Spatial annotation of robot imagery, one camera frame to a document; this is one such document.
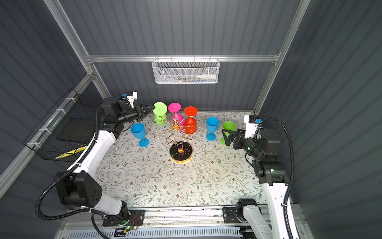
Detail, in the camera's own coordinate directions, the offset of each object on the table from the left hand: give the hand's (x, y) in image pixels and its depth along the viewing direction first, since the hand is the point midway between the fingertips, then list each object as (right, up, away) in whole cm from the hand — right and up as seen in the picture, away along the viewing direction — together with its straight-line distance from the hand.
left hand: (154, 106), depth 74 cm
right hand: (+37, -12, -9) cm, 40 cm away
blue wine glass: (-15, -13, +19) cm, 28 cm away
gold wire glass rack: (+10, -27, +23) cm, 37 cm away
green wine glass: (+2, -4, +3) cm, 5 cm away
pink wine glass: (+9, 0, +8) cm, 12 cm away
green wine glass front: (+43, -9, +23) cm, 50 cm away
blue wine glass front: (+31, -10, +19) cm, 38 cm away
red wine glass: (+18, -9, +13) cm, 24 cm away
